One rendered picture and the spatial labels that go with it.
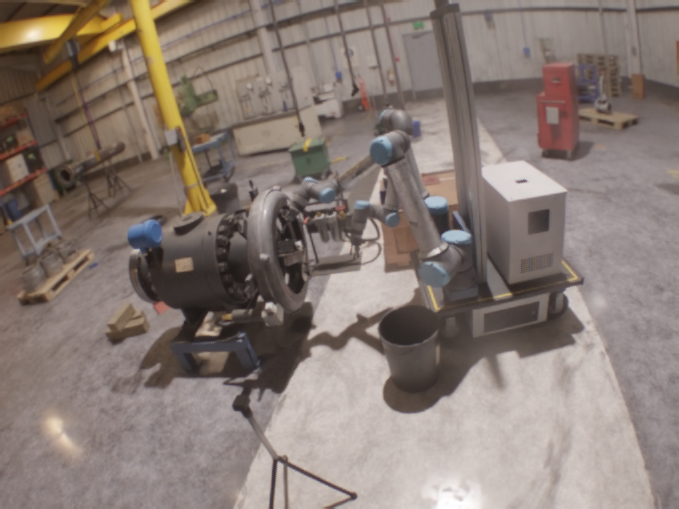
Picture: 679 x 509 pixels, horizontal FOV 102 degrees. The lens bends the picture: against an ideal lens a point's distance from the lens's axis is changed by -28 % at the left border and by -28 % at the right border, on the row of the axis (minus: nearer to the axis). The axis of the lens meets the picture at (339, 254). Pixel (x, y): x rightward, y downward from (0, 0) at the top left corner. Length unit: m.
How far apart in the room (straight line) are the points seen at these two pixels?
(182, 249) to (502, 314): 1.87
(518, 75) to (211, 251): 11.73
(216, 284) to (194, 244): 0.27
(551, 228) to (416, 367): 0.99
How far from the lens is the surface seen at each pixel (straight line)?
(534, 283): 2.20
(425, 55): 12.48
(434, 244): 1.74
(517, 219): 1.96
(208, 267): 2.23
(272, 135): 8.49
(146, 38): 5.84
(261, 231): 2.00
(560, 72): 5.11
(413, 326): 2.08
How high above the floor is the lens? 1.58
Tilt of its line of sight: 28 degrees down
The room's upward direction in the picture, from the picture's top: 14 degrees counter-clockwise
